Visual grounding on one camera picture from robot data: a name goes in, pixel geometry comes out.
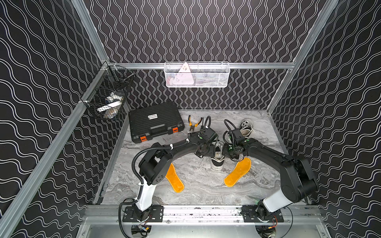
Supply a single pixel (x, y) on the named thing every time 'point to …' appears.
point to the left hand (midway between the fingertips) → (211, 151)
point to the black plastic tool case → (150, 121)
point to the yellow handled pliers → (190, 124)
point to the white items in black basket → (113, 102)
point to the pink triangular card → (184, 76)
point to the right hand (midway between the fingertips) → (222, 152)
